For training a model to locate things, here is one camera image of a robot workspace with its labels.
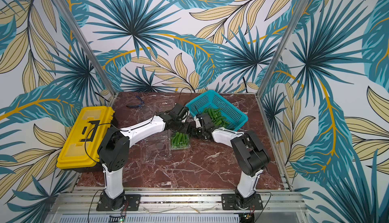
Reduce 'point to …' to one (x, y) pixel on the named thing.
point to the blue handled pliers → (142, 103)
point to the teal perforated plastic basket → (235, 118)
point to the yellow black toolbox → (80, 153)
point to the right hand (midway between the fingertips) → (188, 132)
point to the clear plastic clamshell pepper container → (163, 105)
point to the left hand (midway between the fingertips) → (187, 130)
